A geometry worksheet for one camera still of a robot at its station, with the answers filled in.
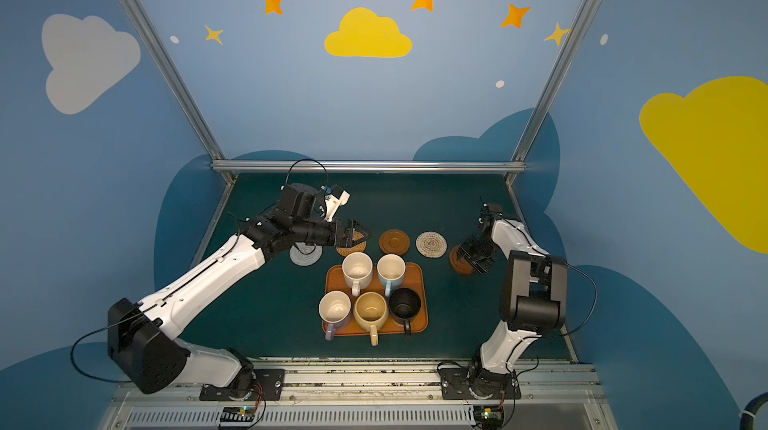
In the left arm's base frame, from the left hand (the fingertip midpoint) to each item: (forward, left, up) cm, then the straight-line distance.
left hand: (361, 231), depth 74 cm
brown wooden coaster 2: (+4, -31, -25) cm, 40 cm away
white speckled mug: (+2, +3, -23) cm, 24 cm away
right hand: (+4, -32, -20) cm, 38 cm away
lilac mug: (-11, +8, -24) cm, 27 cm away
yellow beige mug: (-12, -2, -25) cm, 27 cm away
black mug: (-10, -12, -23) cm, 28 cm away
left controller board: (-36, +30, -28) cm, 55 cm away
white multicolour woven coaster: (+12, -22, -25) cm, 35 cm away
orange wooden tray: (0, -16, -25) cm, 29 cm away
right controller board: (-36, -33, -28) cm, 56 cm away
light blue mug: (0, -8, -21) cm, 23 cm away
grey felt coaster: (+5, +21, -24) cm, 32 cm away
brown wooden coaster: (+13, -9, -25) cm, 30 cm away
